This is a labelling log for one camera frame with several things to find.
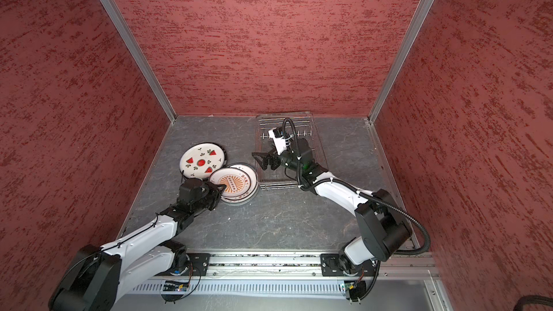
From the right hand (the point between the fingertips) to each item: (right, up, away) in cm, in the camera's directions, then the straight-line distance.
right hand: (259, 152), depth 79 cm
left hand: (-14, -15, +8) cm, 22 cm away
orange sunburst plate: (-4, -17, +10) cm, 20 cm away
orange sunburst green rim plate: (-11, -13, +13) cm, 21 cm away
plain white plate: (-30, -5, +20) cm, 37 cm away
